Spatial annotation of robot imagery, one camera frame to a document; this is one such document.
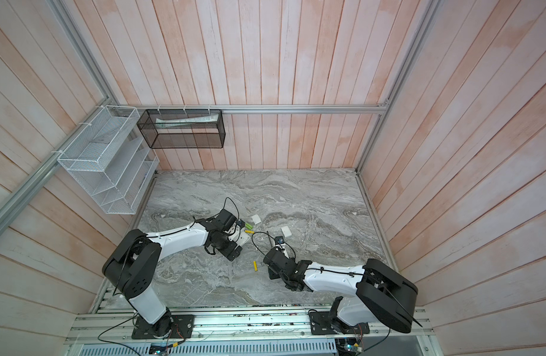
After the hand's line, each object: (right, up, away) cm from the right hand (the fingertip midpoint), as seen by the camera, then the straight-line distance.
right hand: (273, 262), depth 88 cm
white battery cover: (-8, +16, +13) cm, 22 cm away
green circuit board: (-39, -23, -16) cm, 48 cm away
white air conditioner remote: (-13, +9, +6) cm, 16 cm away
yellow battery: (-11, +11, +10) cm, 18 cm away
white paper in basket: (-45, +57, +2) cm, 73 cm away
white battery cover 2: (+6, +11, +8) cm, 15 cm away
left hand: (-19, +4, +4) cm, 19 cm away
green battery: (-11, +13, +10) cm, 20 cm away
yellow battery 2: (-7, -1, -1) cm, 7 cm away
